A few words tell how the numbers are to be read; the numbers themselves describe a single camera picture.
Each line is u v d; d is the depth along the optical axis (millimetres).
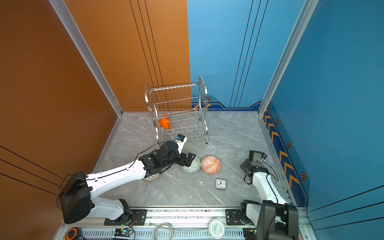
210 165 908
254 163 669
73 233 669
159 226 709
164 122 989
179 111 831
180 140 696
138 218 734
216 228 656
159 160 604
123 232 706
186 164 710
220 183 826
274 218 403
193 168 892
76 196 408
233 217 725
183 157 697
